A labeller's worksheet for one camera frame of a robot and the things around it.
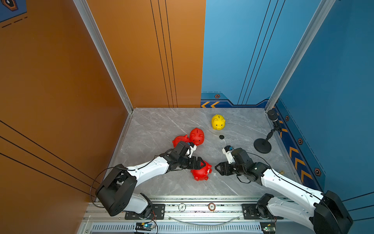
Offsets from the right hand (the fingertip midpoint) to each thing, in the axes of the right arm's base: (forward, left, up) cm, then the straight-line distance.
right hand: (219, 167), depth 82 cm
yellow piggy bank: (+33, -3, +1) cm, 33 cm away
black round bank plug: (+25, -5, -6) cm, 26 cm away
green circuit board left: (-27, +39, -8) cm, 48 cm away
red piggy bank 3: (-4, +10, +2) cm, 11 cm away
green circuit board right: (-27, -22, -9) cm, 36 cm away
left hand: (+2, +10, +1) cm, 11 cm away
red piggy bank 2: (+19, +13, +4) cm, 23 cm away
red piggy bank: (+17, +25, +2) cm, 30 cm away
